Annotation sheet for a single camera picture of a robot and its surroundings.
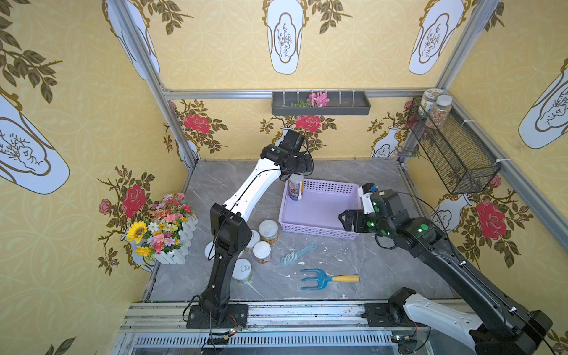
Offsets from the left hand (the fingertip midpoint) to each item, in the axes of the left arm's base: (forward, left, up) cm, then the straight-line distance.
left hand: (292, 165), depth 90 cm
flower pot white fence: (-31, +43, -14) cm, 55 cm away
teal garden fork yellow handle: (-38, -10, -21) cm, 45 cm away
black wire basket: (-6, -63, +8) cm, 64 cm away
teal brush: (-30, +2, -20) cm, 36 cm away
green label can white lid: (-22, +10, -14) cm, 28 cm away
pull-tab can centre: (-24, +15, -17) cm, 33 cm away
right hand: (-23, -20, 0) cm, 30 cm away
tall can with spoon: (-2, -2, -11) cm, 12 cm away
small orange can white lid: (-30, +12, -15) cm, 35 cm away
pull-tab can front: (-36, +19, -17) cm, 44 cm away
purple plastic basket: (-10, -12, -20) cm, 25 cm away
